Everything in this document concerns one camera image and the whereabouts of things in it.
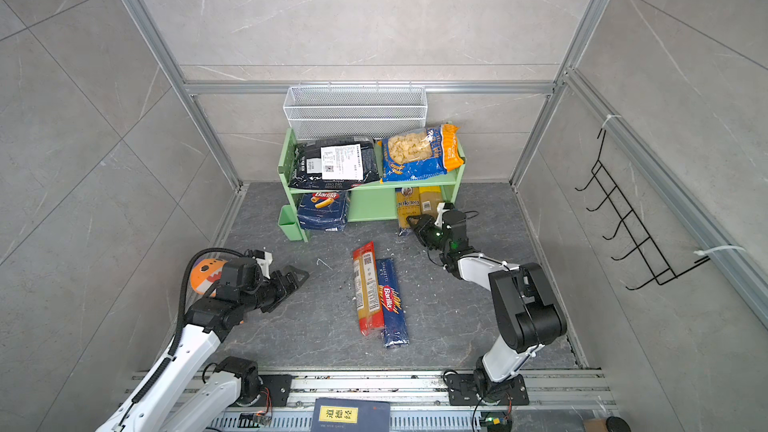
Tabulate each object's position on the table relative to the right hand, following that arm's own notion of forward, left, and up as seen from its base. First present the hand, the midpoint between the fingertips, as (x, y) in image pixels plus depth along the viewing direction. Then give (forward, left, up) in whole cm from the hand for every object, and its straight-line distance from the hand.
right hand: (407, 218), depth 91 cm
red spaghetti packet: (-21, +12, -10) cm, 26 cm away
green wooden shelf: (+8, +13, -1) cm, 15 cm away
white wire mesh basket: (+34, +16, +16) cm, 41 cm away
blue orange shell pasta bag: (+10, -4, +18) cm, 21 cm away
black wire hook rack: (-17, -50, +17) cm, 55 cm away
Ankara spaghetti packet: (+6, -1, 0) cm, 6 cm away
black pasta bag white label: (+5, +20, +19) cm, 28 cm away
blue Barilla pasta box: (0, +26, +4) cm, 26 cm away
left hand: (-19, +30, +1) cm, 35 cm away
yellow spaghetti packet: (+9, -8, 0) cm, 12 cm away
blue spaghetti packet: (-28, +5, -10) cm, 30 cm away
